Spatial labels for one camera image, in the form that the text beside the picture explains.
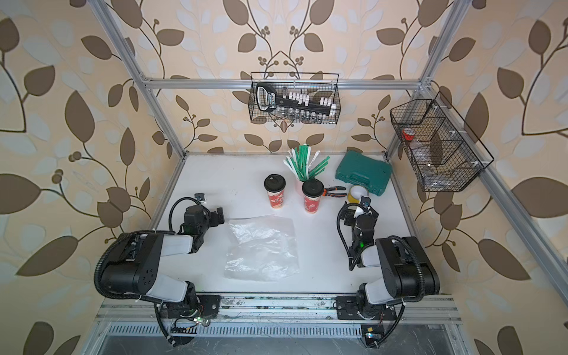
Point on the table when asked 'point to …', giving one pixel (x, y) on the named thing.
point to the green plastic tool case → (362, 169)
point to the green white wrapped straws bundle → (298, 160)
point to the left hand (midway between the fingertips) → (207, 207)
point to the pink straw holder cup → (299, 186)
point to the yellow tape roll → (350, 198)
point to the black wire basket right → (444, 151)
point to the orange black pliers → (332, 188)
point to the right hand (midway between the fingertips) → (358, 205)
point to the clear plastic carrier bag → (261, 248)
